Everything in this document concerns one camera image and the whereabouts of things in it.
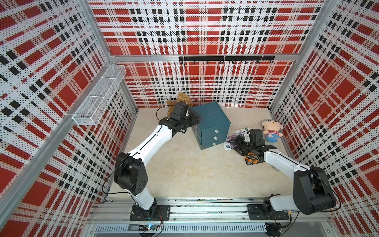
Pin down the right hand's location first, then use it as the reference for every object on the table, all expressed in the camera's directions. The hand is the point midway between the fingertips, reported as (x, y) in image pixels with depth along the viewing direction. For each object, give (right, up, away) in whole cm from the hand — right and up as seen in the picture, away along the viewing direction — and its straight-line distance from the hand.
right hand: (232, 143), depth 88 cm
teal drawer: (-10, +3, +2) cm, 10 cm away
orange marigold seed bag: (+13, -11, +4) cm, 18 cm away
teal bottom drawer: (-13, -1, +5) cm, 14 cm away
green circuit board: (-43, -38, -19) cm, 60 cm away
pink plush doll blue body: (+31, +9, +13) cm, 35 cm away
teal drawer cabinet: (-12, +17, 0) cm, 21 cm away
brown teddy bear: (-33, +32, +24) cm, 52 cm away
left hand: (-20, +15, -4) cm, 25 cm away
